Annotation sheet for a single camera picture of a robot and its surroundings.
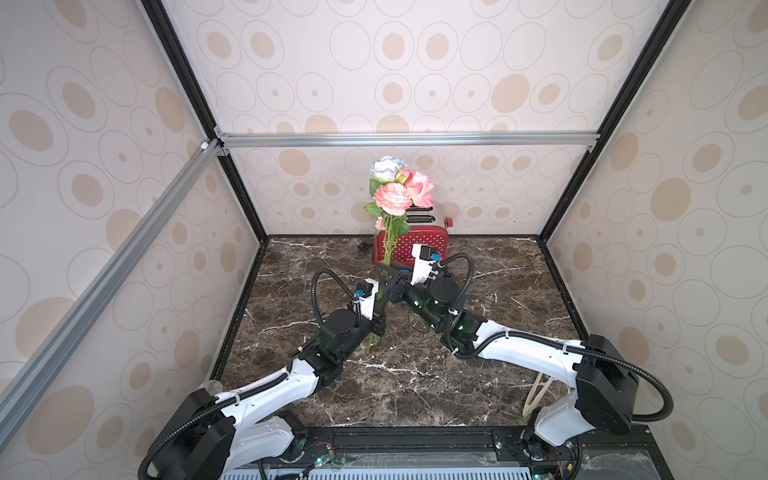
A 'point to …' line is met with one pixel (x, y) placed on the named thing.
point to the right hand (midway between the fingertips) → (394, 261)
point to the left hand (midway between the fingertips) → (397, 296)
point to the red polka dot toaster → (428, 227)
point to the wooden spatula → (529, 408)
